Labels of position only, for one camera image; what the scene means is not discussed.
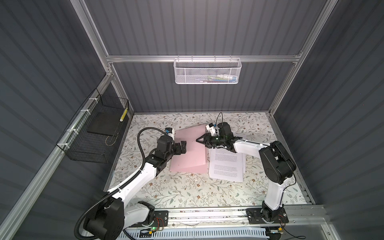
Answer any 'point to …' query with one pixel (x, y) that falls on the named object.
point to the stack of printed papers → (226, 165)
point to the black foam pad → (106, 123)
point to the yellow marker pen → (121, 119)
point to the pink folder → (194, 160)
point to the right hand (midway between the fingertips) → (198, 142)
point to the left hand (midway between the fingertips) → (178, 141)
